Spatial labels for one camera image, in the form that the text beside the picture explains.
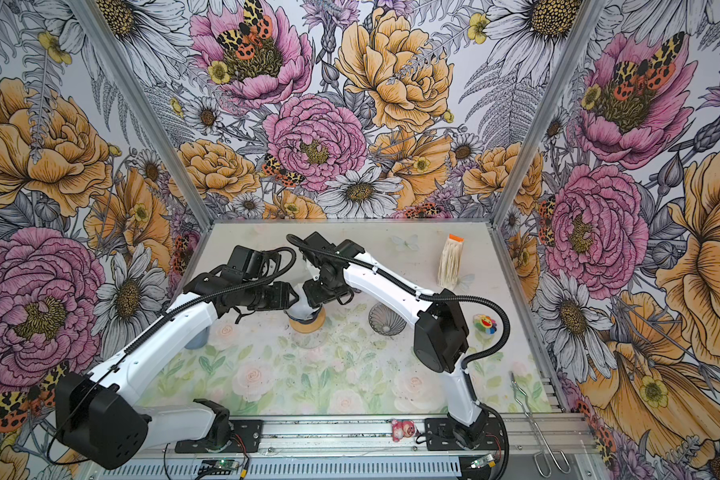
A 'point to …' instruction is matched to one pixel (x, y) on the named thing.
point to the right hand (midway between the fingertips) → (322, 306)
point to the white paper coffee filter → (302, 308)
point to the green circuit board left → (226, 463)
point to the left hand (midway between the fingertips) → (287, 307)
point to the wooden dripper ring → (310, 327)
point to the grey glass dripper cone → (386, 321)
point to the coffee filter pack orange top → (450, 262)
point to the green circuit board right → (486, 460)
